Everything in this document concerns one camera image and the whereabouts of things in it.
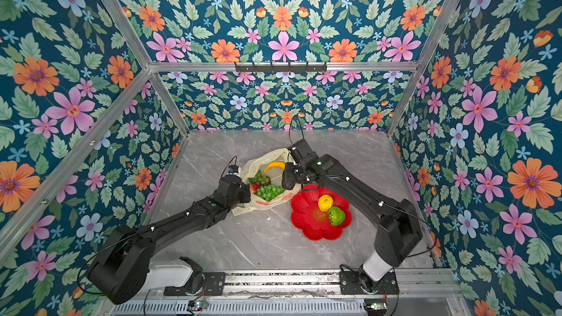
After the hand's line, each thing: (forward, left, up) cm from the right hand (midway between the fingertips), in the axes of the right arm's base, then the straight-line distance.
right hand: (286, 173), depth 81 cm
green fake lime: (+6, +15, -14) cm, 22 cm away
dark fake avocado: (-8, -1, +7) cm, 10 cm away
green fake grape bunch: (0, +9, -15) cm, 17 cm away
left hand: (+1, +15, -7) cm, 17 cm away
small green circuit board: (-39, +30, -19) cm, 53 cm away
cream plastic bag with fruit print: (+11, +13, -9) cm, 19 cm away
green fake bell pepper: (-12, -19, -12) cm, 26 cm away
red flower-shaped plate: (-10, -8, -18) cm, 22 cm away
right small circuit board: (-40, -29, -20) cm, 53 cm away
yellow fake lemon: (-6, -15, -13) cm, 21 cm away
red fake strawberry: (+2, +15, -14) cm, 20 cm away
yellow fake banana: (+14, +6, -14) cm, 21 cm away
